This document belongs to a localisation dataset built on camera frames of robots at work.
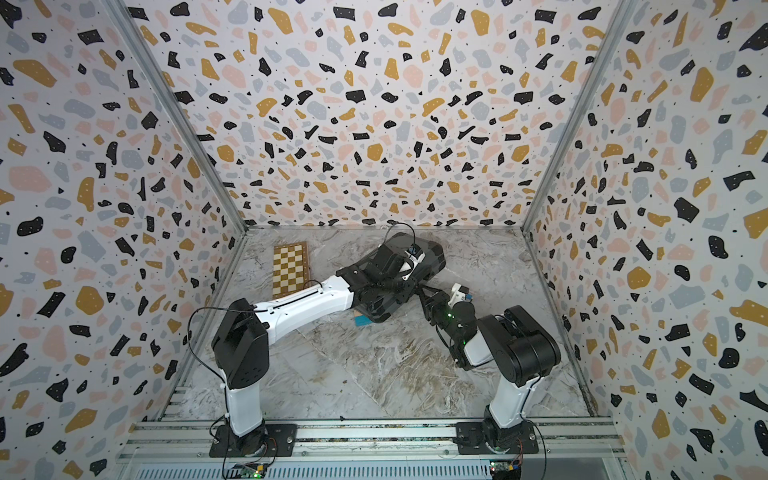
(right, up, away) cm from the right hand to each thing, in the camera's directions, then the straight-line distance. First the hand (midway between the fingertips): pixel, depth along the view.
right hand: (420, 290), depth 88 cm
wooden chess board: (-45, +6, +18) cm, 49 cm away
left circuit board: (-39, -40, -18) cm, 59 cm away
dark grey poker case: (-12, -5, -5) cm, 14 cm away
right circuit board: (+20, -41, -17) cm, 49 cm away
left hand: (0, +4, -4) cm, 6 cm away
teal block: (-18, -10, +5) cm, 21 cm away
